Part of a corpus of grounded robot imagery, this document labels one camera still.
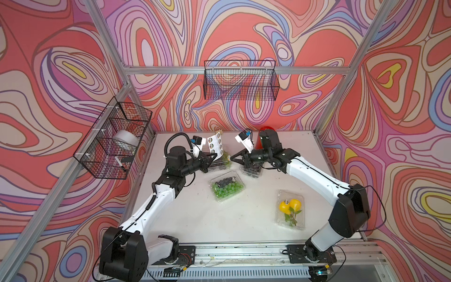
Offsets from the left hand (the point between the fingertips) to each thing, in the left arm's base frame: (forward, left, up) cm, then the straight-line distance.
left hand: (218, 156), depth 76 cm
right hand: (-2, -7, -2) cm, 7 cm away
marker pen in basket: (-4, +42, 0) cm, 42 cm away
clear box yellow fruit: (-15, -34, -22) cm, 43 cm away
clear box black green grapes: (-3, -4, -21) cm, 22 cm away
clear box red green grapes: (+11, -3, -20) cm, 23 cm away
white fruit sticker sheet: (+3, +1, +5) cm, 6 cm away
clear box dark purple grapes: (+7, -21, -20) cm, 30 cm away
